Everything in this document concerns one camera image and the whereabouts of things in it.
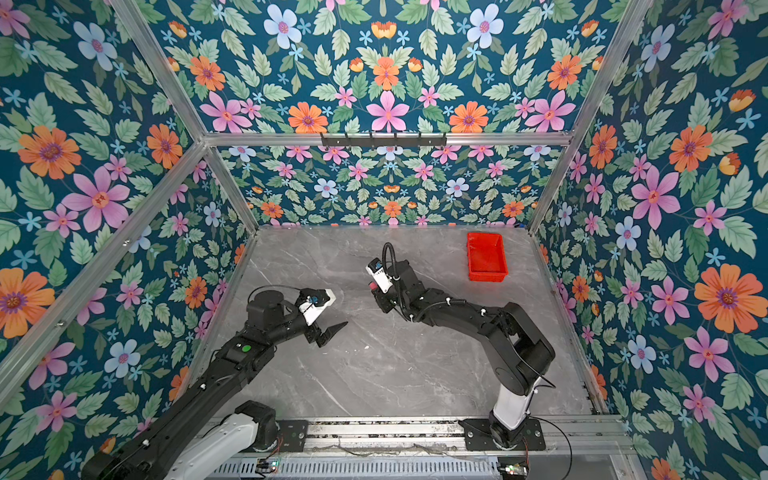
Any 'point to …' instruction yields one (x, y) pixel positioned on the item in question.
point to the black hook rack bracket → (384, 142)
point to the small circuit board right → (513, 466)
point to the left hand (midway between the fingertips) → (337, 300)
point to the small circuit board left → (267, 465)
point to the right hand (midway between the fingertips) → (376, 285)
